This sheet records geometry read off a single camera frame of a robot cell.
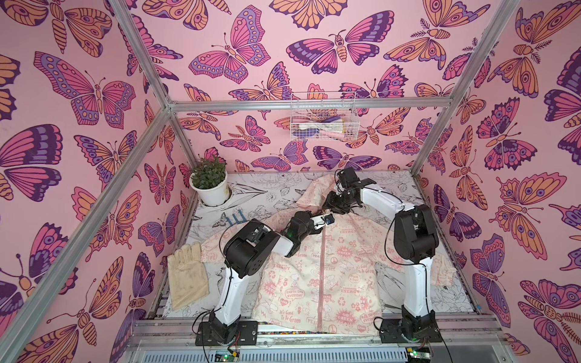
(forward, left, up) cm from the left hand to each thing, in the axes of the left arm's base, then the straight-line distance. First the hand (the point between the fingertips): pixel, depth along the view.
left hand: (322, 209), depth 97 cm
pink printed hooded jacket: (-28, -7, -7) cm, 29 cm away
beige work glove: (-28, +52, -7) cm, 59 cm away
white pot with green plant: (+9, +48, +10) cm, 50 cm away
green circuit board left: (-52, +33, -9) cm, 62 cm away
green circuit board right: (-50, -28, -8) cm, 58 cm away
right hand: (+2, -2, 0) cm, 3 cm away
